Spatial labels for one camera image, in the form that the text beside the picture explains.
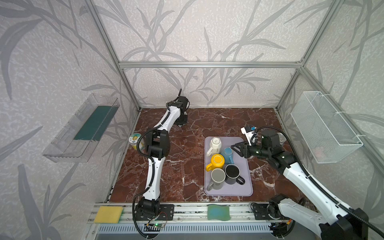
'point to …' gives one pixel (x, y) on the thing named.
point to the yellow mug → (217, 161)
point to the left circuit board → (155, 227)
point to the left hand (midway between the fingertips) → (182, 118)
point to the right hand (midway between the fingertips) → (234, 141)
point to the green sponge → (218, 212)
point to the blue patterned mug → (227, 153)
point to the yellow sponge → (108, 214)
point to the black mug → (232, 175)
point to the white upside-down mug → (215, 143)
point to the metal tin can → (282, 139)
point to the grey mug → (217, 175)
